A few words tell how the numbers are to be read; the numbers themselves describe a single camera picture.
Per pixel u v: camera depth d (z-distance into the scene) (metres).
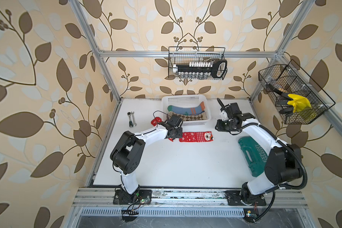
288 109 0.64
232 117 0.68
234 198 0.73
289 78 0.79
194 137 0.96
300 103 0.69
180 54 0.91
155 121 1.08
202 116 1.03
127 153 0.48
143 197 0.74
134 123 1.05
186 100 1.12
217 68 0.84
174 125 0.74
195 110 1.09
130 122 1.05
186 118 1.04
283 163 0.44
